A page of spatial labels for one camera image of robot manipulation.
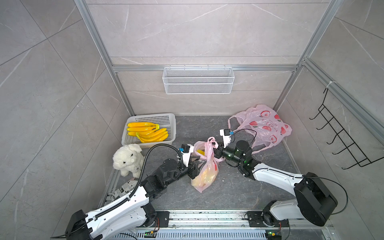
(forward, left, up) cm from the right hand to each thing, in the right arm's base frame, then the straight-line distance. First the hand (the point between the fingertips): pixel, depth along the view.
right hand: (207, 144), depth 76 cm
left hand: (-10, +3, +3) cm, 10 cm away
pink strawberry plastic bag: (+25, -43, -15) cm, 52 cm away
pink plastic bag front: (-11, 0, -9) cm, 14 cm away
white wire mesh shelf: (+47, +5, +8) cm, 48 cm away
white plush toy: (-5, +41, -4) cm, 42 cm away
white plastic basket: (+33, +28, -17) cm, 46 cm away
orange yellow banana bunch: (+22, +41, -17) cm, 49 cm away
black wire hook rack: (-9, -60, +7) cm, 61 cm away
